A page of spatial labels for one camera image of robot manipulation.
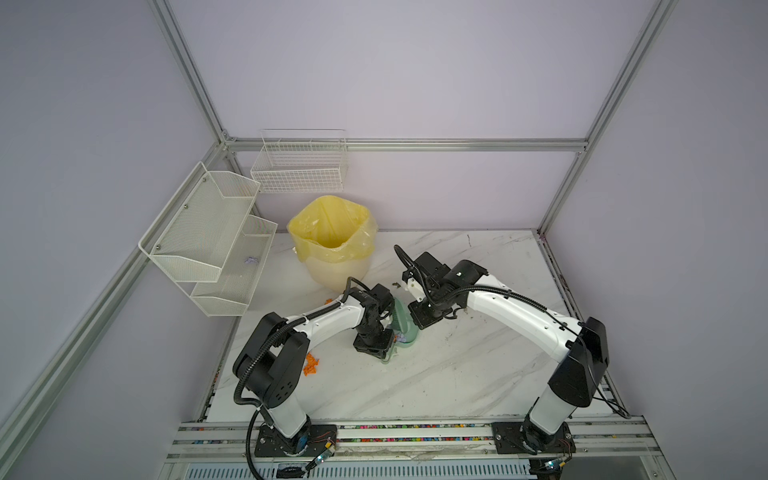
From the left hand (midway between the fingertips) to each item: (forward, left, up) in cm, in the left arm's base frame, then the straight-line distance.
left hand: (382, 357), depth 83 cm
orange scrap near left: (0, +21, -5) cm, 21 cm away
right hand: (+6, -8, +12) cm, 15 cm away
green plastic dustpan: (+7, -6, +3) cm, 10 cm away
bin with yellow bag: (+43, +18, +4) cm, 47 cm away
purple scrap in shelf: (+28, +42, +10) cm, 51 cm away
